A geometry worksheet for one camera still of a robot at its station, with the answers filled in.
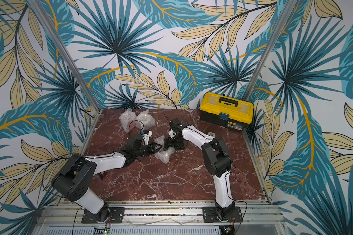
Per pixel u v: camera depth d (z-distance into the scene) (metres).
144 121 1.03
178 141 0.81
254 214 0.76
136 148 0.73
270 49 0.83
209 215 0.73
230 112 0.99
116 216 0.73
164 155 0.86
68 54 0.86
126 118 1.03
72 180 0.45
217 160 0.53
